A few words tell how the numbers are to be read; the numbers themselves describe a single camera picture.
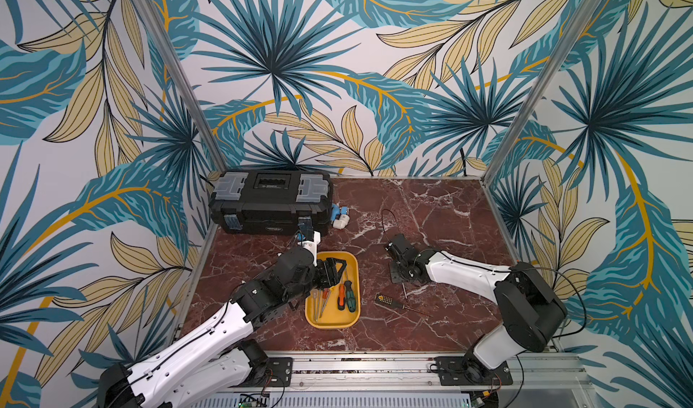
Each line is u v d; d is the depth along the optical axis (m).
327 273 0.63
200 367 0.54
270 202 0.88
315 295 0.86
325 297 0.86
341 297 0.86
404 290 0.88
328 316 0.82
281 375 0.73
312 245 0.66
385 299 0.84
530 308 0.45
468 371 0.67
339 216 1.04
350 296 0.85
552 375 0.76
